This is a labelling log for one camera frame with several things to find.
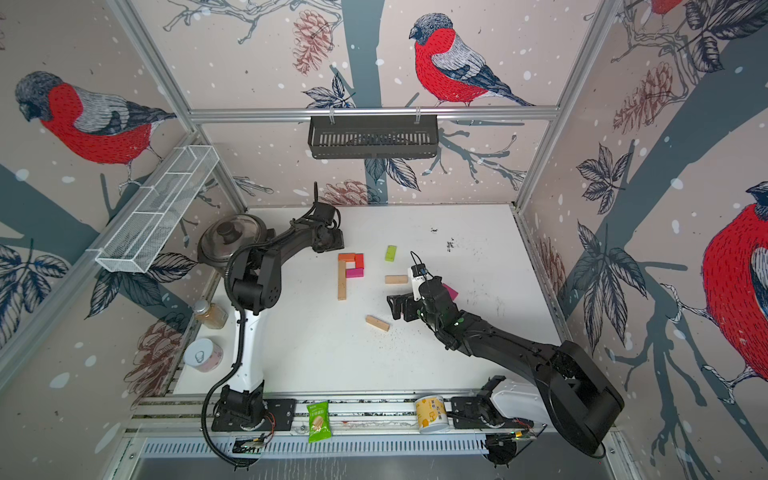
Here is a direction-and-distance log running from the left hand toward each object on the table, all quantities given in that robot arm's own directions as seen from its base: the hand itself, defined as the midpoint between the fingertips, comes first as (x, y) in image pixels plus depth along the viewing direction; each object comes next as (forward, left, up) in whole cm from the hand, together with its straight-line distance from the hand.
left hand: (342, 239), depth 108 cm
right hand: (-26, -22, +8) cm, 34 cm away
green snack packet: (-58, -1, -1) cm, 58 cm away
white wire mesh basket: (-25, +45, +28) cm, 58 cm away
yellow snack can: (-56, -28, +5) cm, 63 cm away
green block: (-5, -18, -3) cm, 19 cm away
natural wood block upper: (-15, -20, -3) cm, 25 cm away
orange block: (-7, -3, -1) cm, 8 cm away
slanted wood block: (-31, -14, -2) cm, 34 cm away
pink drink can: (-42, +32, +3) cm, 53 cm away
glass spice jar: (-32, +34, +6) cm, 47 cm away
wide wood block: (-21, -2, -2) cm, 21 cm away
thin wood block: (-14, -1, -2) cm, 14 cm away
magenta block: (-13, -5, -2) cm, 15 cm away
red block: (-9, -7, -2) cm, 11 cm away
